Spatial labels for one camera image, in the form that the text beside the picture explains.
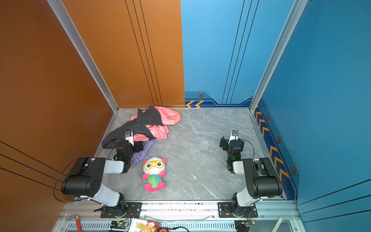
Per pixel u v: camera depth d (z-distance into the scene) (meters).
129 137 0.81
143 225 0.67
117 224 0.71
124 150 0.73
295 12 0.71
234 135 0.79
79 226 0.69
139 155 0.91
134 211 0.74
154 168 0.81
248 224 0.70
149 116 1.05
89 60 0.89
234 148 0.71
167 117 1.10
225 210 0.72
